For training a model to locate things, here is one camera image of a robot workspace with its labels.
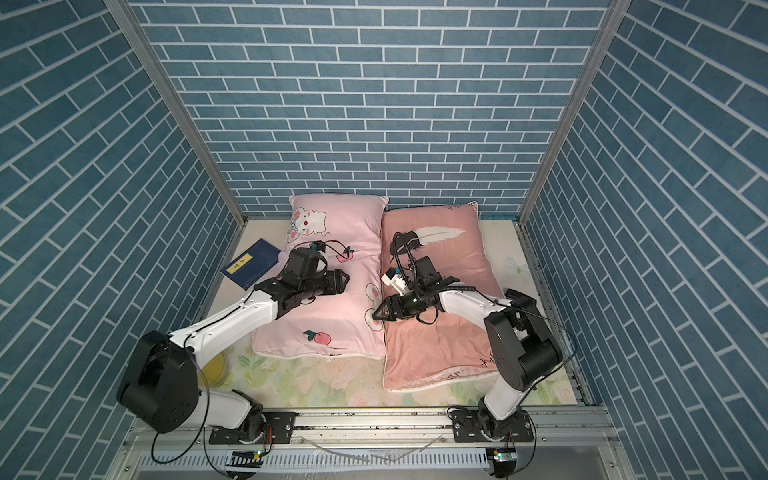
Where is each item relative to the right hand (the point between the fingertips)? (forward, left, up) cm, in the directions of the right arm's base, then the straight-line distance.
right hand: (384, 316), depth 85 cm
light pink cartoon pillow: (+30, +16, +4) cm, 34 cm away
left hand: (+8, +11, +5) cm, 15 cm away
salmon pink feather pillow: (-4, -18, -5) cm, 19 cm away
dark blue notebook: (+19, +50, -7) cm, 54 cm away
